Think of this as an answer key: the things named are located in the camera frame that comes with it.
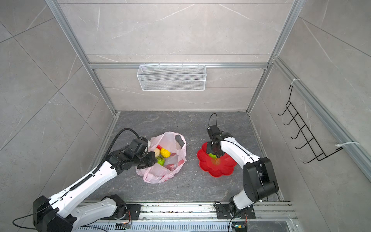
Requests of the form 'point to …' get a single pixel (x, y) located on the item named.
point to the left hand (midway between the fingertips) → (158, 157)
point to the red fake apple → (171, 166)
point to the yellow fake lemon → (165, 153)
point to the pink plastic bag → (156, 173)
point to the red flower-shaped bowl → (218, 166)
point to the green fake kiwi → (212, 155)
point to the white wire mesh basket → (171, 78)
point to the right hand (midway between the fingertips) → (212, 149)
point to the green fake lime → (160, 160)
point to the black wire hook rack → (311, 146)
